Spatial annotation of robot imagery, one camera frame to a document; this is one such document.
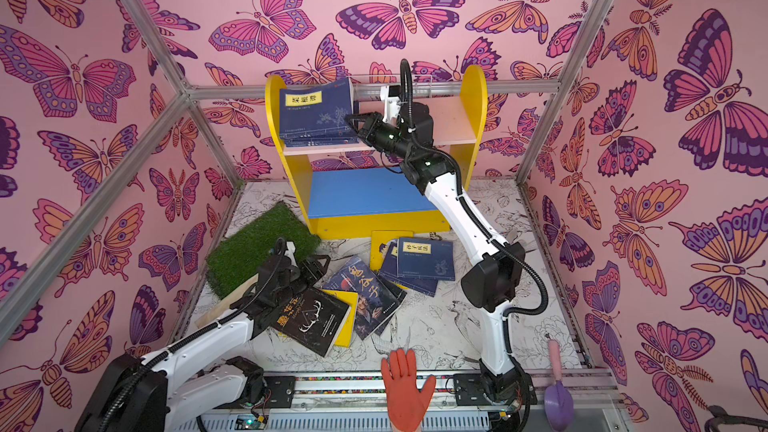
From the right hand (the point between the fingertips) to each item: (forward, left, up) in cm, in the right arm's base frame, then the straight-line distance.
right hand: (344, 113), depth 68 cm
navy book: (-11, -21, -46) cm, 52 cm away
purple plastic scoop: (-50, -50, -47) cm, 85 cm away
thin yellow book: (-34, +2, -46) cm, 57 cm away
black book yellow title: (-31, +11, -44) cm, 55 cm away
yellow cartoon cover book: (-3, -6, -46) cm, 46 cm away
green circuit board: (-54, +24, -51) cm, 78 cm away
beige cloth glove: (-25, +38, -46) cm, 65 cm away
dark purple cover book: (-26, -6, -45) cm, 52 cm away
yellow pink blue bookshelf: (+8, +5, -34) cm, 35 cm away
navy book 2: (-16, -9, -45) cm, 49 cm away
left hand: (-17, +8, -36) cm, 40 cm away
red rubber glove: (-50, -14, -48) cm, 71 cm away
